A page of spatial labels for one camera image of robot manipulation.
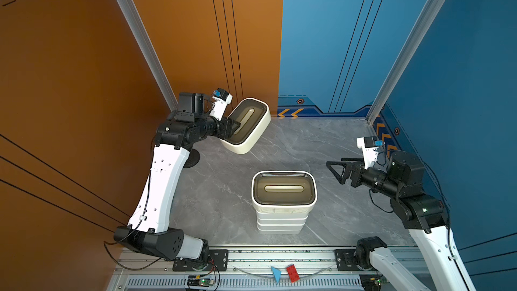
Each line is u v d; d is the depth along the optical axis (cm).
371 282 70
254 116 69
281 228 75
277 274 70
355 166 54
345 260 73
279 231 76
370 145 54
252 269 72
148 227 38
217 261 74
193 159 101
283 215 67
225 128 59
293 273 70
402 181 47
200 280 71
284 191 60
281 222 71
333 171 59
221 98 58
